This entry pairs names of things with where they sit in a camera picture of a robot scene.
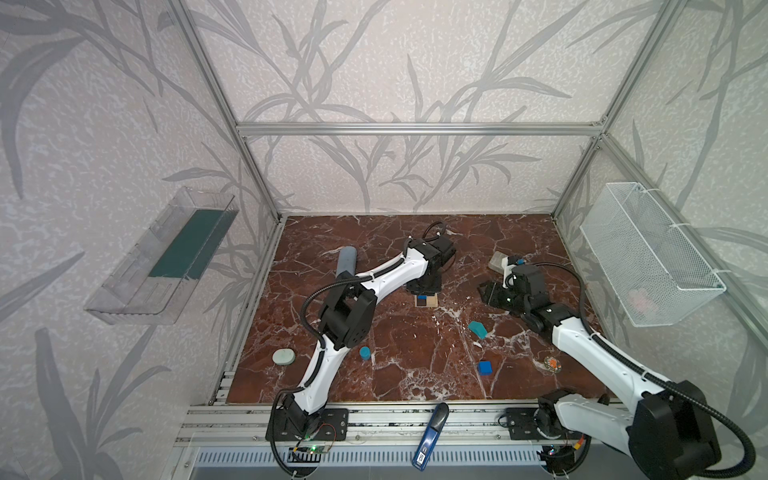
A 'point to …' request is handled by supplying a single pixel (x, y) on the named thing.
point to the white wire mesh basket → (657, 275)
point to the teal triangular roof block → (478, 329)
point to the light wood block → (432, 301)
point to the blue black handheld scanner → (430, 437)
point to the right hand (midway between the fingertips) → (483, 278)
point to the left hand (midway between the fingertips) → (432, 285)
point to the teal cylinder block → (365, 352)
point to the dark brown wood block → (421, 302)
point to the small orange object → (553, 363)
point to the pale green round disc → (283, 356)
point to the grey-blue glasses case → (347, 260)
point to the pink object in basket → (639, 301)
